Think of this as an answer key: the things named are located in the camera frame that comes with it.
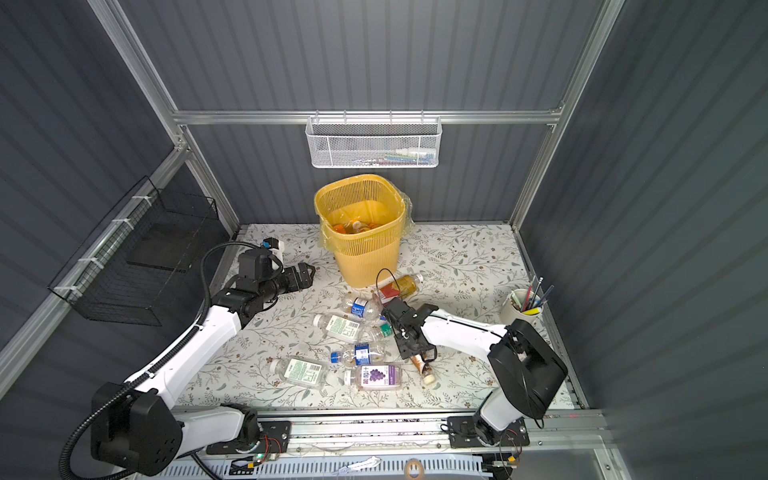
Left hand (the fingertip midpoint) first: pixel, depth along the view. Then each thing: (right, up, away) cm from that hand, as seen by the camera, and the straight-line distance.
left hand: (301, 271), depth 83 cm
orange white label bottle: (+14, +15, +22) cm, 30 cm away
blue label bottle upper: (+17, -12, +9) cm, 22 cm away
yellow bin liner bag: (+16, +19, +22) cm, 33 cm away
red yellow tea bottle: (+28, -6, +12) cm, 31 cm away
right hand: (+32, -23, +4) cm, 40 cm away
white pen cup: (+65, -10, +6) cm, 66 cm away
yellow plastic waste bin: (+17, 0, +10) cm, 20 cm away
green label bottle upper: (+11, -17, +6) cm, 22 cm away
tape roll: (+29, -46, -14) cm, 57 cm away
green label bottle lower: (+1, -27, -3) cm, 27 cm away
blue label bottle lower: (+17, -23, -1) cm, 29 cm away
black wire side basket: (-38, +1, -11) cm, 39 cm away
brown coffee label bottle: (+35, -27, -3) cm, 44 cm away
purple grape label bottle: (+21, -28, -4) cm, 35 cm away
